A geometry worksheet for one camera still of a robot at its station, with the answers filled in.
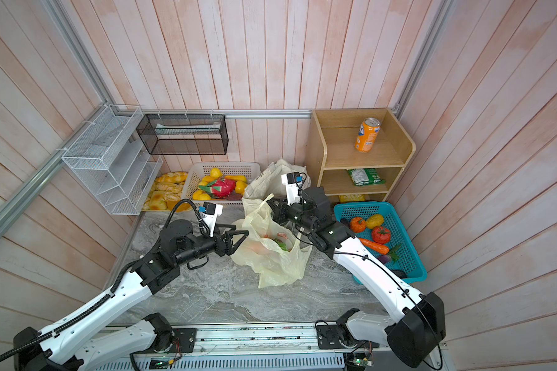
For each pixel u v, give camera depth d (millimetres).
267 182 923
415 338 378
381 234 923
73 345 414
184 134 1042
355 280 858
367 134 782
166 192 1050
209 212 603
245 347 730
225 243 604
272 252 749
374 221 979
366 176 932
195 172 1114
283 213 628
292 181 614
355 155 858
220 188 1050
